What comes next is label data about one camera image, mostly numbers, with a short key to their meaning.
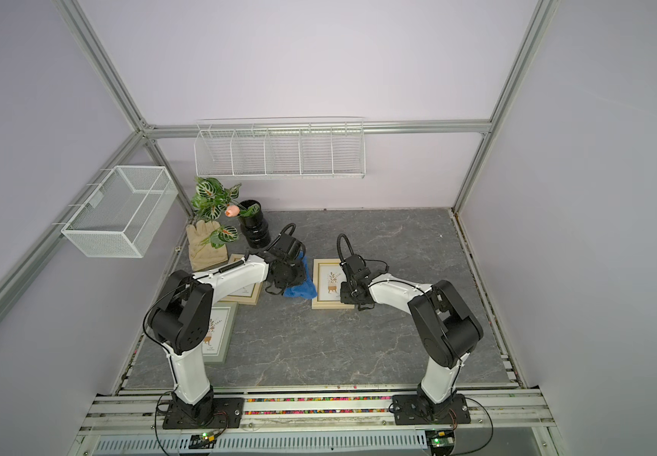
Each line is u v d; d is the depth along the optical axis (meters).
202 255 1.07
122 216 0.83
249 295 0.94
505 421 0.74
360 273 0.75
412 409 0.74
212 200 0.83
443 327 0.47
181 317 0.50
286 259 0.76
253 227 1.02
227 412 0.74
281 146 0.99
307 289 0.91
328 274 1.00
